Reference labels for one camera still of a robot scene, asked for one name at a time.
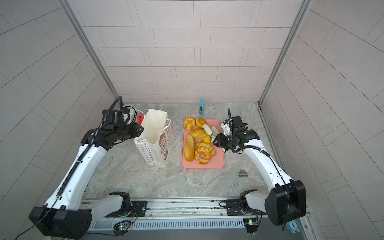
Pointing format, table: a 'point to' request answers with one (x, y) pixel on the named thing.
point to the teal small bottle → (201, 107)
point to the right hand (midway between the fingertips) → (215, 142)
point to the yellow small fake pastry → (208, 139)
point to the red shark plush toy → (140, 117)
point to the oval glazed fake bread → (199, 133)
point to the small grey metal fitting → (242, 173)
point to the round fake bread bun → (200, 122)
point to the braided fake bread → (207, 145)
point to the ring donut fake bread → (206, 159)
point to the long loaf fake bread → (189, 147)
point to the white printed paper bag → (157, 138)
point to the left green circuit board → (122, 226)
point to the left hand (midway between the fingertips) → (146, 126)
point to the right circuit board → (252, 225)
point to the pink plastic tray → (216, 162)
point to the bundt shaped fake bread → (189, 123)
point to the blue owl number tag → (293, 226)
